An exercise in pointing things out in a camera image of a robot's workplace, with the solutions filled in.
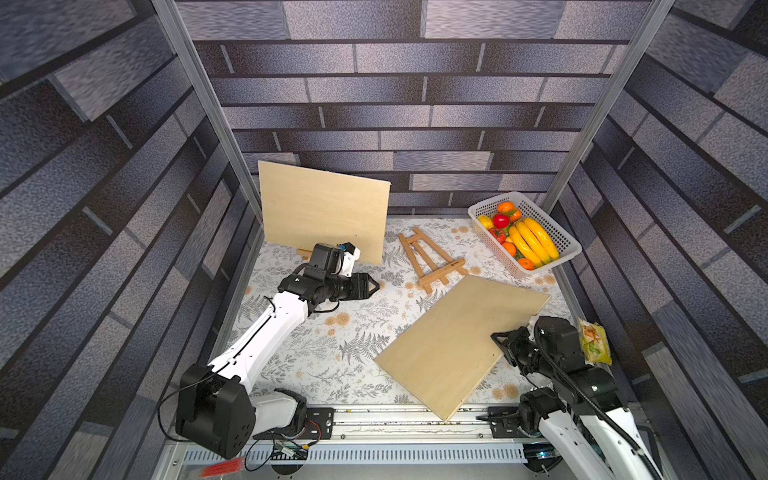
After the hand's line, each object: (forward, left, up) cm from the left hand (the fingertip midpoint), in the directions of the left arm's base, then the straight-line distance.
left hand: (373, 285), depth 79 cm
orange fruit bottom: (+18, -51, -13) cm, 55 cm away
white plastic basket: (+24, -67, -11) cm, 73 cm away
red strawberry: (+30, -44, -12) cm, 55 cm away
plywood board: (+30, +25, 0) cm, 39 cm away
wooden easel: (+21, -19, -18) cm, 34 cm away
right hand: (-12, -30, -5) cm, 33 cm away
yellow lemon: (+35, -41, -11) cm, 55 cm away
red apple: (+33, -45, -9) cm, 57 cm away
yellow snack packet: (-10, -64, -14) cm, 66 cm away
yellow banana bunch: (+24, -54, -9) cm, 60 cm away
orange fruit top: (+42, -51, -9) cm, 66 cm away
